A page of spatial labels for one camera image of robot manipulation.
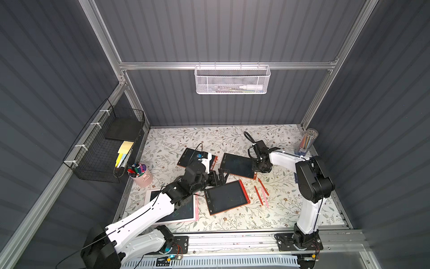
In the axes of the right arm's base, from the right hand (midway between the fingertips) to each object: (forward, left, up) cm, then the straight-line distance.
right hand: (258, 168), depth 98 cm
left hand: (-16, +20, +21) cm, 33 cm away
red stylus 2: (-16, +2, -1) cm, 16 cm away
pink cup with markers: (-10, +64, +11) cm, 66 cm away
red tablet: (+1, +12, +1) cm, 12 cm away
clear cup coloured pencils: (+10, -26, +13) cm, 31 cm away
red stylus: (-11, -2, 0) cm, 11 cm away
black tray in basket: (+4, +69, +30) cm, 75 cm away
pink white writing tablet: (-25, +39, 0) cm, 46 cm away
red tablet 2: (-17, +20, -1) cm, 26 cm away
